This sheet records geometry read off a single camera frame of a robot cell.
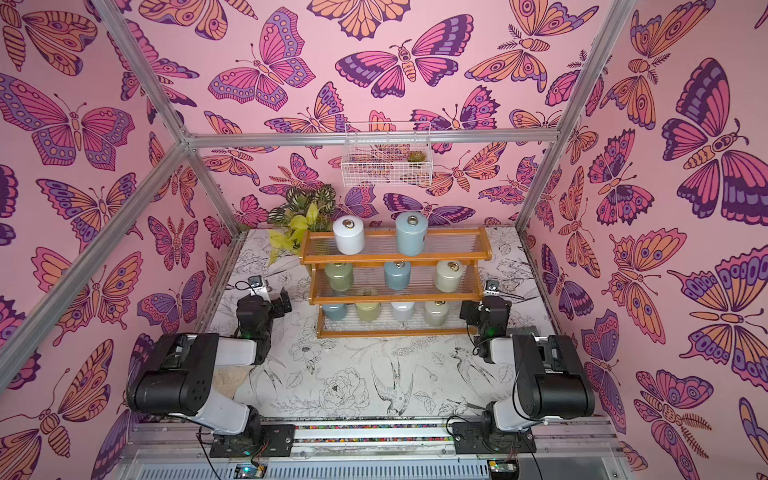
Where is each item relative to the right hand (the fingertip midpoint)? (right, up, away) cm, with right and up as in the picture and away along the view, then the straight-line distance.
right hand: (485, 300), depth 94 cm
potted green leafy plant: (-59, +29, +6) cm, 66 cm away
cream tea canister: (-15, +9, -15) cm, 23 cm away
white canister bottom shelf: (-26, -3, -5) cm, 27 cm away
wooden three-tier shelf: (-33, +3, -5) cm, 33 cm away
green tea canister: (-43, +9, -15) cm, 47 cm away
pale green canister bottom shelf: (-17, -3, -7) cm, 18 cm away
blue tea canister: (-28, +9, -15) cm, 33 cm away
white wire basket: (-31, +46, +12) cm, 57 cm away
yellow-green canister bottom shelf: (-37, -3, -6) cm, 37 cm away
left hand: (-67, +4, 0) cm, 68 cm away
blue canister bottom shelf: (-47, -3, -4) cm, 47 cm away
